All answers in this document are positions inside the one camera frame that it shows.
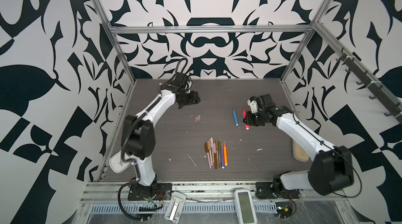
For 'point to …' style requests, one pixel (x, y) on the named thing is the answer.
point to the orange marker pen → (225, 153)
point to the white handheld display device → (244, 206)
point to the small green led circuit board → (284, 209)
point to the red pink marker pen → (244, 115)
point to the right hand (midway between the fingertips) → (246, 118)
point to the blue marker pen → (235, 117)
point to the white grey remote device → (175, 206)
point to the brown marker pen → (215, 156)
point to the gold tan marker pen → (209, 145)
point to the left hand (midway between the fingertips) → (196, 97)
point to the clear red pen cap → (196, 120)
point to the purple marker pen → (222, 161)
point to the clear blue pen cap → (199, 118)
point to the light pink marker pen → (211, 140)
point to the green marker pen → (219, 154)
